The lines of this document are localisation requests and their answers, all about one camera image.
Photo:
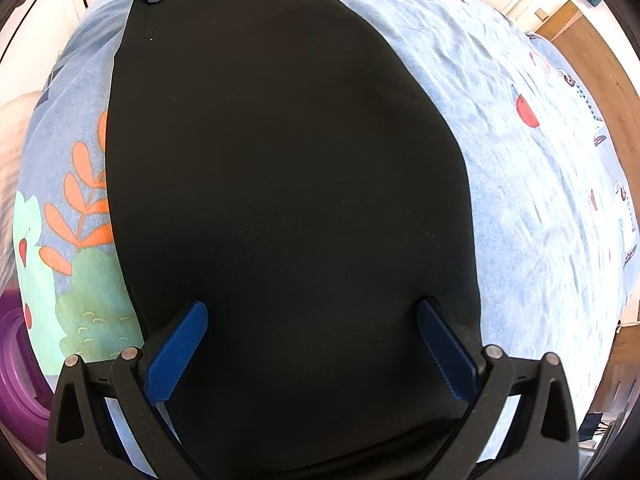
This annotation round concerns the wooden headboard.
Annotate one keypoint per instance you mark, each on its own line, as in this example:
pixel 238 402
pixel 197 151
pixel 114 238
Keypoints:
pixel 590 45

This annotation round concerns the purple plastic object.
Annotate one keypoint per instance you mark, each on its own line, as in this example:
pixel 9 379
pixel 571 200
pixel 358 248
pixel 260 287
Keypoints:
pixel 20 385

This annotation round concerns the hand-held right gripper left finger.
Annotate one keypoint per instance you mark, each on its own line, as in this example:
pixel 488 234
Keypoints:
pixel 175 355

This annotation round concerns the black pants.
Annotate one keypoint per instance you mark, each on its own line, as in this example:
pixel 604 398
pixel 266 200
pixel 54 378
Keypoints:
pixel 290 160

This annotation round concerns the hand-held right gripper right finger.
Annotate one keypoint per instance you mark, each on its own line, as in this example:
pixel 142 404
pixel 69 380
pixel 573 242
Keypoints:
pixel 445 350

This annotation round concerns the wooden nightstand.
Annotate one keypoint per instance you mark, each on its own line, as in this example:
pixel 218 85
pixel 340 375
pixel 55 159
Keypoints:
pixel 622 355

